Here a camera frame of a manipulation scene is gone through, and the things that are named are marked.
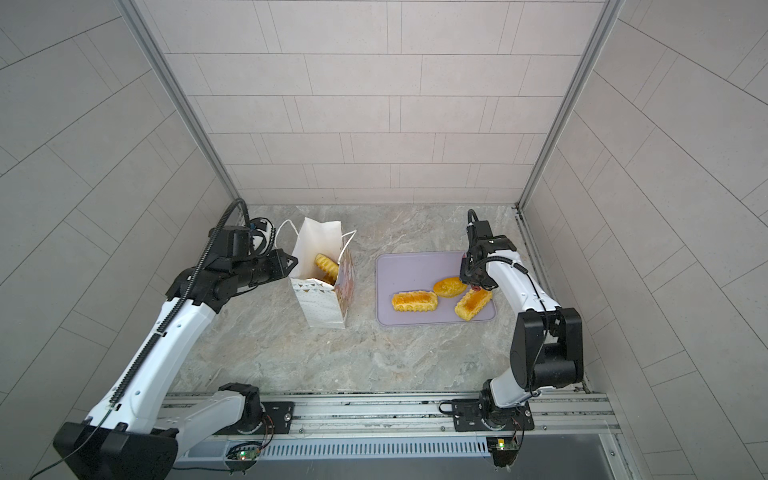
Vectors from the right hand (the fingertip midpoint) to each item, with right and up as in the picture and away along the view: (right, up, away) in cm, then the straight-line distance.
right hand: (470, 276), depth 88 cm
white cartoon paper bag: (-40, -5, -13) cm, 43 cm away
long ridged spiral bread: (-42, +3, -1) cm, 42 cm away
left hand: (-45, +7, -15) cm, 48 cm away
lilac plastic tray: (-20, 0, +9) cm, 22 cm away
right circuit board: (+3, -37, -20) cm, 42 cm away
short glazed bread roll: (0, -8, -1) cm, 8 cm away
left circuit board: (-55, -35, -24) cm, 70 cm away
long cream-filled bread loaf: (-17, -7, -1) cm, 18 cm away
